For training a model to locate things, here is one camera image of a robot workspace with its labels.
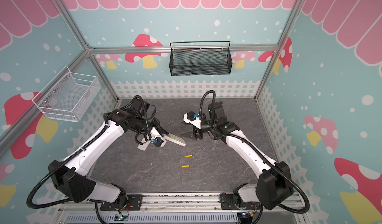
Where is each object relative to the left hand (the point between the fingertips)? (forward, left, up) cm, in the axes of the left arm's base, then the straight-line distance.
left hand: (165, 131), depth 75 cm
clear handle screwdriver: (+4, -27, -22) cm, 35 cm away
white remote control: (-4, -5, -1) cm, 7 cm away
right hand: (0, -9, +4) cm, 10 cm away
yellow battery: (-10, -10, -22) cm, 26 cm away
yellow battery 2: (-3, -11, -22) cm, 25 cm away
